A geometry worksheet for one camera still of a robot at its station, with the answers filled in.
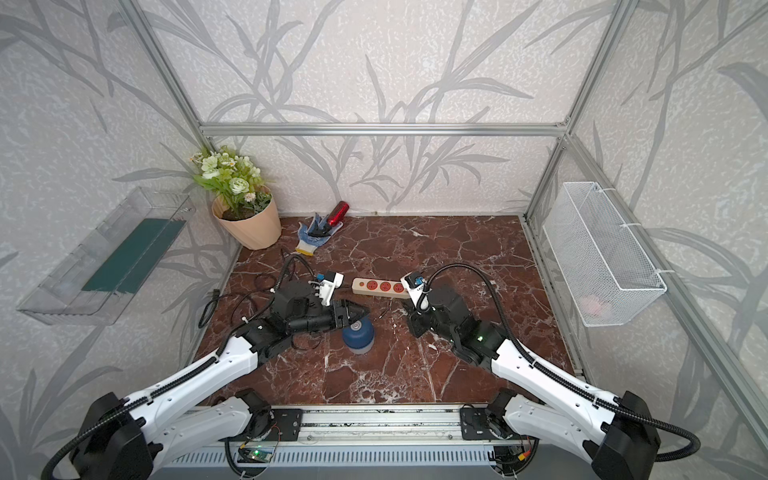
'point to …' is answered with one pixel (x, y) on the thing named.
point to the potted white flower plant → (244, 200)
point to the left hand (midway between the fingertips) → (366, 315)
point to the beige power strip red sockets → (379, 288)
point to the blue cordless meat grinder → (359, 336)
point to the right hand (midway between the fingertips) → (403, 301)
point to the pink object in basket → (593, 305)
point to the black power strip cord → (216, 297)
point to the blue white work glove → (314, 234)
